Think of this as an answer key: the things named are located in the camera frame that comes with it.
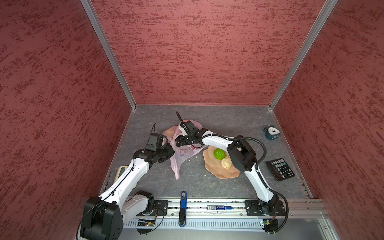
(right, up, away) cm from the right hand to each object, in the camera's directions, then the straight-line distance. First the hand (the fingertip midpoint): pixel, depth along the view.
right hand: (178, 144), depth 96 cm
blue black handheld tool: (+5, -31, -22) cm, 38 cm away
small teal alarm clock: (+64, +7, +5) cm, 65 cm away
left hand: (0, -3, -13) cm, 13 cm away
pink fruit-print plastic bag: (+3, -4, -9) cm, 10 cm away
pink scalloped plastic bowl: (+23, -11, -7) cm, 27 cm away
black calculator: (+61, -13, -10) cm, 63 cm away
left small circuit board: (-16, -35, -23) cm, 45 cm away
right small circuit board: (+49, -36, -25) cm, 65 cm away
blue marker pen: (+23, -28, -22) cm, 43 cm away
